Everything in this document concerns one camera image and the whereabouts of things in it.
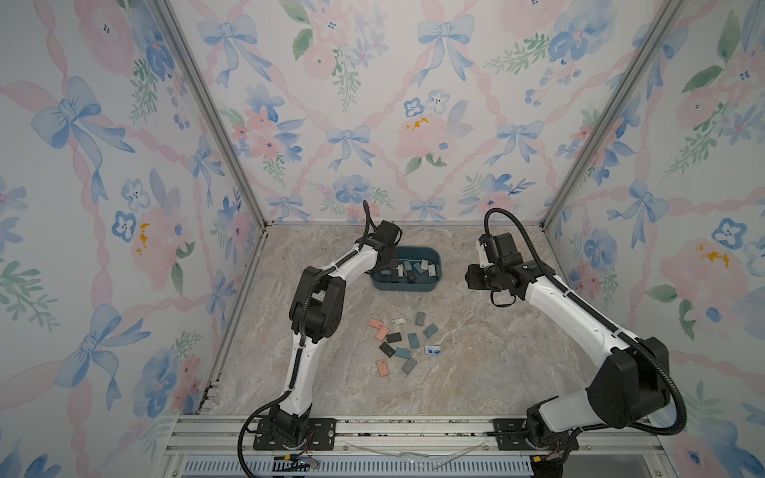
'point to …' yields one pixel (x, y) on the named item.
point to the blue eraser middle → (413, 341)
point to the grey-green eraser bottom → (408, 364)
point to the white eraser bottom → (424, 264)
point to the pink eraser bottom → (382, 367)
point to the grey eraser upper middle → (419, 319)
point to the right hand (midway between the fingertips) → (474, 274)
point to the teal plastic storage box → (382, 281)
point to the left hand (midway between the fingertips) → (391, 260)
